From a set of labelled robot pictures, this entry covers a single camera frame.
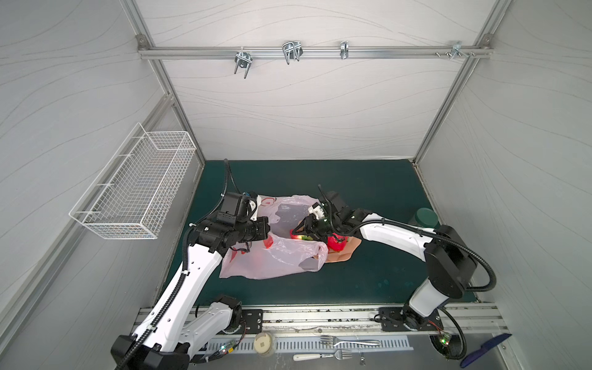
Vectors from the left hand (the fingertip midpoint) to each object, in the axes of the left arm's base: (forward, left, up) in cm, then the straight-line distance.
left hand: (273, 224), depth 74 cm
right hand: (+1, -7, -6) cm, 10 cm away
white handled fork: (-32, -22, -21) cm, 45 cm away
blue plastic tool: (-29, -67, -21) cm, 76 cm away
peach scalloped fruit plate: (-2, -26, -18) cm, 31 cm away
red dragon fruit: (+1, -22, -14) cm, 26 cm away
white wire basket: (+4, +42, +11) cm, 43 cm away
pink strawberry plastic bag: (-8, -3, -4) cm, 9 cm away
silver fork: (-29, -21, -19) cm, 40 cm away
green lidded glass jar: (+11, -58, -13) cm, 61 cm away
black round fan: (-29, -57, -24) cm, 68 cm away
